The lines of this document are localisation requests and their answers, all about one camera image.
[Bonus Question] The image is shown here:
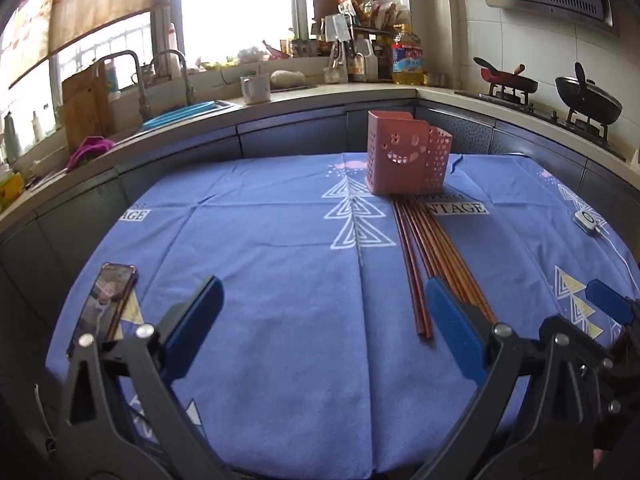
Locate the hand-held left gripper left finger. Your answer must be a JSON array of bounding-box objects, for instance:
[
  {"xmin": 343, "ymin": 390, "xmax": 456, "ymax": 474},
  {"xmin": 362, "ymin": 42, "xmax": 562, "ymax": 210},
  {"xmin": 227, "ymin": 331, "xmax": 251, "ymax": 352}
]
[{"xmin": 52, "ymin": 276, "xmax": 226, "ymax": 480}]

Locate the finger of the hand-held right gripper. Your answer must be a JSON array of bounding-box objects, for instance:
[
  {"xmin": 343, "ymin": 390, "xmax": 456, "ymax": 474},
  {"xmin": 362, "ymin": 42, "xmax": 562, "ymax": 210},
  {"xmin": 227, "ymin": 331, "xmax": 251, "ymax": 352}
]
[
  {"xmin": 585, "ymin": 279, "xmax": 637, "ymax": 328},
  {"xmin": 549, "ymin": 315, "xmax": 622, "ymax": 382}
]

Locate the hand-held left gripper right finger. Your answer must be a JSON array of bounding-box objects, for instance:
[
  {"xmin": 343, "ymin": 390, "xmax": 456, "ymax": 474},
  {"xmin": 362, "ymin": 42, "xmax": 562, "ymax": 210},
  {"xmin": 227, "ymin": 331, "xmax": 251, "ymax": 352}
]
[{"xmin": 424, "ymin": 276, "xmax": 601, "ymax": 480}]

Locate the bunch of brown chopsticks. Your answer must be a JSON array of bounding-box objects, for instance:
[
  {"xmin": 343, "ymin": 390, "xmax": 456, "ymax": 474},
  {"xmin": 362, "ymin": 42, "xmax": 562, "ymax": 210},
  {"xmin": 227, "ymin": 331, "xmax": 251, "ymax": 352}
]
[{"xmin": 392, "ymin": 195, "xmax": 498, "ymax": 342}]

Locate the pink plastic chopstick holder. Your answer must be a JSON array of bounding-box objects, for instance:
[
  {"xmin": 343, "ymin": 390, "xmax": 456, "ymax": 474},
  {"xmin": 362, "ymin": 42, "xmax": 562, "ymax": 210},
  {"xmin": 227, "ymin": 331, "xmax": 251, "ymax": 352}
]
[{"xmin": 367, "ymin": 110, "xmax": 453, "ymax": 196}]

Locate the small white square device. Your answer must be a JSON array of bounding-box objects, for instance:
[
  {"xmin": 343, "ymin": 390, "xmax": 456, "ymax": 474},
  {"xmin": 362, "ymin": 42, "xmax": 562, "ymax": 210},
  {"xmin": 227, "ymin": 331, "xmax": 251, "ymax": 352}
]
[{"xmin": 574, "ymin": 210, "xmax": 602, "ymax": 235}]

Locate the blue printed tablecloth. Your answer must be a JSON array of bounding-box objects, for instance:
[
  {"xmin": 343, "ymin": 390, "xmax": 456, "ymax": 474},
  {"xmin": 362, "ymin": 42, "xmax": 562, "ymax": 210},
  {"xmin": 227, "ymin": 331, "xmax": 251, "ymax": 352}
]
[{"xmin": 45, "ymin": 152, "xmax": 640, "ymax": 480}]

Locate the smartphone in clear case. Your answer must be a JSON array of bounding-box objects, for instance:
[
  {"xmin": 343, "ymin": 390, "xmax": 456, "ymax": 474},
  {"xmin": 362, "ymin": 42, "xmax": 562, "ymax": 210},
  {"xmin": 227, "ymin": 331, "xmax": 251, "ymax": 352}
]
[{"xmin": 66, "ymin": 262, "xmax": 138, "ymax": 358}]

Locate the gas stove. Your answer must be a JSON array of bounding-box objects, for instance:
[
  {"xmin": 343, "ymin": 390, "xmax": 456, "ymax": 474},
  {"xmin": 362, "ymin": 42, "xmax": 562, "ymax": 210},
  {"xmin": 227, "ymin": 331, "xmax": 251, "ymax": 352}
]
[{"xmin": 454, "ymin": 82, "xmax": 628, "ymax": 157}]

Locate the black wok with lid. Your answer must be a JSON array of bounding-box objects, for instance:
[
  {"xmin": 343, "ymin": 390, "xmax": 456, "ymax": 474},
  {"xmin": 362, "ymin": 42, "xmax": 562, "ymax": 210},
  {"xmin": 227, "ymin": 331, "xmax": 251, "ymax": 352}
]
[{"xmin": 555, "ymin": 62, "xmax": 624, "ymax": 126}]

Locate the magenta cloth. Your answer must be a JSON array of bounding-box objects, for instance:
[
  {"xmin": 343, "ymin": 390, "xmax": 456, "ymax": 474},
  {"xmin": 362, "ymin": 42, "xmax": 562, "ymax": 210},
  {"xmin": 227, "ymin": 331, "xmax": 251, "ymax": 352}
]
[{"xmin": 66, "ymin": 136, "xmax": 117, "ymax": 171}]

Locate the blue plastic basin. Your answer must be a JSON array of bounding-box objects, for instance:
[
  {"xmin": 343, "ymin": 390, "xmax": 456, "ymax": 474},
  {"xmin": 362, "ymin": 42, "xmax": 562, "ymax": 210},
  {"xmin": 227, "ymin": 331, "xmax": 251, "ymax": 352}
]
[{"xmin": 141, "ymin": 101, "xmax": 217, "ymax": 132}]

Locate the yellow green sponge pack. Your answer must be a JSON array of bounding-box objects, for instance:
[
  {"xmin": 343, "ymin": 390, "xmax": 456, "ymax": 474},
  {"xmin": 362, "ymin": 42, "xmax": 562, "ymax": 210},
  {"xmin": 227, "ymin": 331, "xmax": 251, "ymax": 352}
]
[{"xmin": 0, "ymin": 172, "xmax": 26, "ymax": 208}]

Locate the steel sink faucet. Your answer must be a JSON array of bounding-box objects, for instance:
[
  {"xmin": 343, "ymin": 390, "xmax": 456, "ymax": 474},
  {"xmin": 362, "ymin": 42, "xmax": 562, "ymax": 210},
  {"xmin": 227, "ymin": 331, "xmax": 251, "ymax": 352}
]
[
  {"xmin": 150, "ymin": 50, "xmax": 197, "ymax": 107},
  {"xmin": 92, "ymin": 50, "xmax": 153, "ymax": 122}
]

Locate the wooden cutting board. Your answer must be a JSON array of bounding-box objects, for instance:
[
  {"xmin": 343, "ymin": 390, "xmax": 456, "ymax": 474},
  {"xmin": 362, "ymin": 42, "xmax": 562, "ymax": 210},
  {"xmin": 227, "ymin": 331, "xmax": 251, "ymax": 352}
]
[{"xmin": 61, "ymin": 62, "xmax": 117, "ymax": 153}]

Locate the white mug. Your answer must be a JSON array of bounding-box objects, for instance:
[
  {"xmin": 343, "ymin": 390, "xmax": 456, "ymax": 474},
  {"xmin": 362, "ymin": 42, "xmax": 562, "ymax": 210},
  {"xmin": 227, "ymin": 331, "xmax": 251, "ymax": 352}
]
[{"xmin": 240, "ymin": 74, "xmax": 272, "ymax": 106}]

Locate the red frying pan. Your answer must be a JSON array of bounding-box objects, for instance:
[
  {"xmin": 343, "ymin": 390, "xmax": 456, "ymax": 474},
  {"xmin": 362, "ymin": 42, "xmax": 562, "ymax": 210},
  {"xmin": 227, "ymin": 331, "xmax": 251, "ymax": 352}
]
[{"xmin": 472, "ymin": 56, "xmax": 540, "ymax": 92}]

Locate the dish soap bottle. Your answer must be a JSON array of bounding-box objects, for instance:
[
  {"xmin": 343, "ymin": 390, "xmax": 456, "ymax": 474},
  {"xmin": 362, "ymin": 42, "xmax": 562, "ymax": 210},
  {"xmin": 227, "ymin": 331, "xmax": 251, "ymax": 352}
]
[{"xmin": 104, "ymin": 58, "xmax": 122, "ymax": 102}]

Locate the dark glass bottle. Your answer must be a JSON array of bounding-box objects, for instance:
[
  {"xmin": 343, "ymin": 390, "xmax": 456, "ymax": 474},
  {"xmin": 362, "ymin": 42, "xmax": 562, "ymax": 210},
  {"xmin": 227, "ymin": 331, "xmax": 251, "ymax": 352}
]
[{"xmin": 4, "ymin": 111, "xmax": 23, "ymax": 162}]

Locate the white bottle red cap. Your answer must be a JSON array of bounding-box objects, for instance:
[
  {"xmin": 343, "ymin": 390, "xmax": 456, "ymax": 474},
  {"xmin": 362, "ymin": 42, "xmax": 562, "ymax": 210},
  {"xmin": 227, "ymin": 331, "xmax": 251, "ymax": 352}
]
[{"xmin": 166, "ymin": 22, "xmax": 183, "ymax": 79}]

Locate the cooking oil bottle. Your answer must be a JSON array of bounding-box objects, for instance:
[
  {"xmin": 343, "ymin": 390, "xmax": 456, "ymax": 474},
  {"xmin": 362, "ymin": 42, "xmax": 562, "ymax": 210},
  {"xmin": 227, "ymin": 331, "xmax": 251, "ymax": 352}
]
[{"xmin": 391, "ymin": 24, "xmax": 426, "ymax": 86}]

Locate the white plastic jug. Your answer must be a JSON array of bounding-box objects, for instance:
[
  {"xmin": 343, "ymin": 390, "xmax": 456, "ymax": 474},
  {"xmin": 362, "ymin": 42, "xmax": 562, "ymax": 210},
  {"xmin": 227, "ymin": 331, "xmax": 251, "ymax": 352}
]
[{"xmin": 352, "ymin": 37, "xmax": 382, "ymax": 82}]

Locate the row of spice jars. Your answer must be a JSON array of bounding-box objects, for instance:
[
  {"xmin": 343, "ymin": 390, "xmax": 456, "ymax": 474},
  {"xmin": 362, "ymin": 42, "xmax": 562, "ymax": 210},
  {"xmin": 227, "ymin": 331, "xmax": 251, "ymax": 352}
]
[{"xmin": 287, "ymin": 35, "xmax": 323, "ymax": 59}]

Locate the black metal shelf rack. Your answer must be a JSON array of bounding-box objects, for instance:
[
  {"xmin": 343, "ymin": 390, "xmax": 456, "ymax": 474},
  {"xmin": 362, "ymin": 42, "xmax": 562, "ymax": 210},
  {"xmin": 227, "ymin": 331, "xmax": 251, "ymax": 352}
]
[{"xmin": 350, "ymin": 22, "xmax": 413, "ymax": 82}]

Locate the kitchen window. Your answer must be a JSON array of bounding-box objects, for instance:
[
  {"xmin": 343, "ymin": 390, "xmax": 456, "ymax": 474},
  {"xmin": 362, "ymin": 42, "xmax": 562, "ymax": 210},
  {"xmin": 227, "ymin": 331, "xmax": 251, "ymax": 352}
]
[{"xmin": 0, "ymin": 0, "xmax": 321, "ymax": 126}]

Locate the hanging steel cleaver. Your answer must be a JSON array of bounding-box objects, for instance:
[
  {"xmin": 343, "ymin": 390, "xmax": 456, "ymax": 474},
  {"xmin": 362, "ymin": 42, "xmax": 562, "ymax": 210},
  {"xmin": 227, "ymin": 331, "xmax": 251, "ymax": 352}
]
[{"xmin": 324, "ymin": 14, "xmax": 355, "ymax": 43}]

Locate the row of food packets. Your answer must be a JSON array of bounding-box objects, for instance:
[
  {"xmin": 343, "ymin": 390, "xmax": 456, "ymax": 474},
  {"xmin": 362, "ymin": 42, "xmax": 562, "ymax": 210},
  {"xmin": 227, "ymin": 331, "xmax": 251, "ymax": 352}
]
[{"xmin": 359, "ymin": 0, "xmax": 413, "ymax": 28}]

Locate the printed roller blind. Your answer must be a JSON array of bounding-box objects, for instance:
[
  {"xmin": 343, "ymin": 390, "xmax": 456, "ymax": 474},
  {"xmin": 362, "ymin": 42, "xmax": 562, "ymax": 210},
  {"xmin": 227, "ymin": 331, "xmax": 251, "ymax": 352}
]
[{"xmin": 0, "ymin": 0, "xmax": 176, "ymax": 92}]

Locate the white cable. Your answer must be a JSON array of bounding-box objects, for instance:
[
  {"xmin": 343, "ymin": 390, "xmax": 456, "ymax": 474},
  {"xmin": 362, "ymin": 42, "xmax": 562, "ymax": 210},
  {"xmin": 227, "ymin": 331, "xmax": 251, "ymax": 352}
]
[{"xmin": 595, "ymin": 230, "xmax": 640, "ymax": 266}]

